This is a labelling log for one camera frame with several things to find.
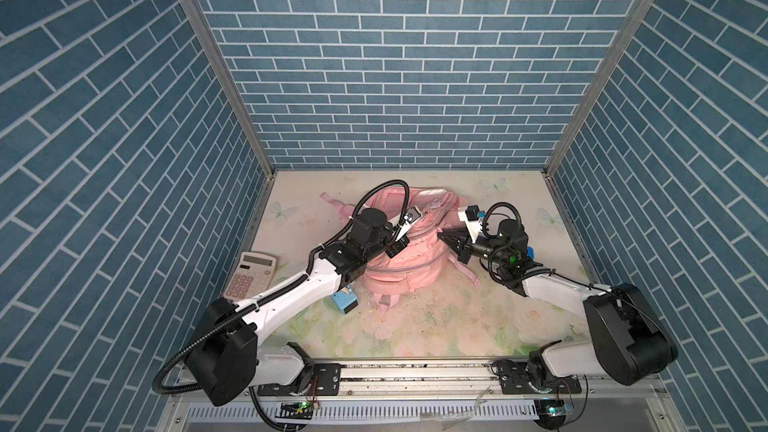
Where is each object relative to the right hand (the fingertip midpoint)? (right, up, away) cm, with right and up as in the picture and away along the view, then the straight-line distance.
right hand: (438, 232), depth 81 cm
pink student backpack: (-5, -8, -4) cm, 10 cm away
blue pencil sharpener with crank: (-26, -18, -1) cm, 32 cm away
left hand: (-9, +3, -2) cm, 10 cm away
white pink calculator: (-56, -14, +8) cm, 58 cm away
